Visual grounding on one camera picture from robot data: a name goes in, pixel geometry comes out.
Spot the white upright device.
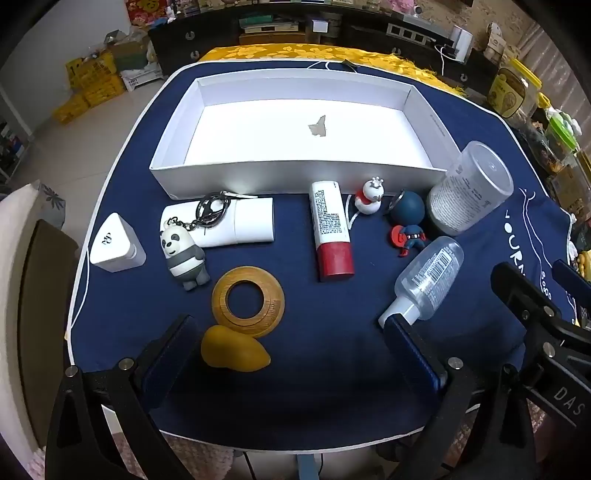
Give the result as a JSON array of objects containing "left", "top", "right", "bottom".
[{"left": 450, "top": 24, "right": 474, "bottom": 63}]

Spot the white tube with red cap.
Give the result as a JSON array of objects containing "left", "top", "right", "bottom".
[{"left": 309, "top": 181, "right": 355, "bottom": 282}]

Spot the grey floral box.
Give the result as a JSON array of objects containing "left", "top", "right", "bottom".
[{"left": 34, "top": 180, "right": 68, "bottom": 227}]

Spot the red decorated box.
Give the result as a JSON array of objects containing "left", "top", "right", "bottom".
[{"left": 127, "top": 0, "right": 169, "bottom": 26}]

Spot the white plastic basket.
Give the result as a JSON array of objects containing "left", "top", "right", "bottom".
[{"left": 121, "top": 69, "right": 164, "bottom": 90}]

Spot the yellow mango toy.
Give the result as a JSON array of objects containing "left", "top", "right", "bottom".
[{"left": 200, "top": 324, "right": 271, "bottom": 372}]

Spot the stack of yellow crates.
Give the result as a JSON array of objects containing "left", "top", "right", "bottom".
[{"left": 53, "top": 51, "right": 125, "bottom": 123}]

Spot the white cable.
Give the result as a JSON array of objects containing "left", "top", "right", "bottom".
[{"left": 434, "top": 44, "right": 455, "bottom": 77}]

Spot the yellow floral cloth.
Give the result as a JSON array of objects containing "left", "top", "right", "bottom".
[{"left": 196, "top": 44, "right": 467, "bottom": 97}]

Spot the white triangular case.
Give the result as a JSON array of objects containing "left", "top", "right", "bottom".
[{"left": 90, "top": 212, "right": 147, "bottom": 273}]

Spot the blue superhero figure keychain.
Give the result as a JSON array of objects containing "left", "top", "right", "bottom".
[{"left": 385, "top": 189, "right": 432, "bottom": 258}]

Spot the black cabinet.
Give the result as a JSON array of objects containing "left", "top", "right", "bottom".
[{"left": 148, "top": 4, "right": 509, "bottom": 97}]

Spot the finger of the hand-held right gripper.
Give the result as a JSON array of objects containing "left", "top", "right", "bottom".
[
  {"left": 490, "top": 262, "right": 591, "bottom": 366},
  {"left": 551, "top": 259, "right": 591, "bottom": 326}
]

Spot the yellow tape roll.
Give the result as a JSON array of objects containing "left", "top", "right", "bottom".
[{"left": 211, "top": 266, "right": 287, "bottom": 339}]

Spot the clear jar with yellow lid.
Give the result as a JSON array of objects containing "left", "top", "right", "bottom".
[{"left": 487, "top": 58, "right": 543, "bottom": 121}]

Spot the panda figure keychain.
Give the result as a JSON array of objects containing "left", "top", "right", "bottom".
[{"left": 159, "top": 190, "right": 257, "bottom": 291}]

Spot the shallow white cardboard box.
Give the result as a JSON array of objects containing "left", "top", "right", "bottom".
[{"left": 148, "top": 68, "right": 448, "bottom": 203}]

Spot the clear sanitizer bottle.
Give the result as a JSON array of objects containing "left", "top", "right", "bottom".
[{"left": 379, "top": 236, "right": 464, "bottom": 330}]

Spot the clear container with green lid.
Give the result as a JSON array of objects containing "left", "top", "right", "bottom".
[{"left": 545, "top": 111, "right": 583, "bottom": 153}]

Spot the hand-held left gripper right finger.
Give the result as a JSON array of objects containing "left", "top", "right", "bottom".
[{"left": 383, "top": 316, "right": 541, "bottom": 480}]

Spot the clear cylindrical container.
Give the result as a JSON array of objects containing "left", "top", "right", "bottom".
[{"left": 426, "top": 141, "right": 515, "bottom": 236}]

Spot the navy blue printed cloth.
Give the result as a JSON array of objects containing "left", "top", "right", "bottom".
[{"left": 67, "top": 59, "right": 578, "bottom": 455}]

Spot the small white red bear figure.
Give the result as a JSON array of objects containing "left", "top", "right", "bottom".
[{"left": 346, "top": 176, "right": 386, "bottom": 232}]

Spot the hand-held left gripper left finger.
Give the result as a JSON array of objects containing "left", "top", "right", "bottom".
[{"left": 44, "top": 315, "right": 201, "bottom": 480}]

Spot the brown cardboard box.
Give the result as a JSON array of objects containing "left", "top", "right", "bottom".
[{"left": 111, "top": 30, "right": 153, "bottom": 72}]

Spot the white tube bottle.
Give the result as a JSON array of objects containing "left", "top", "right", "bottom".
[{"left": 160, "top": 196, "right": 275, "bottom": 248}]

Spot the silver framed panel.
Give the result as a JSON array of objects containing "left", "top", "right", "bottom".
[{"left": 387, "top": 21, "right": 437, "bottom": 44}]

